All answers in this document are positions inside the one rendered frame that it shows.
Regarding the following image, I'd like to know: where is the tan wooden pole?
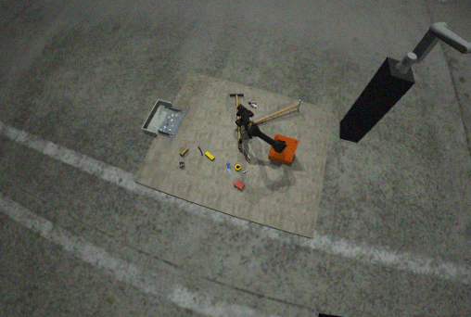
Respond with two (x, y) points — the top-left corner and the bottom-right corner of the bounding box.
(230, 94), (244, 148)

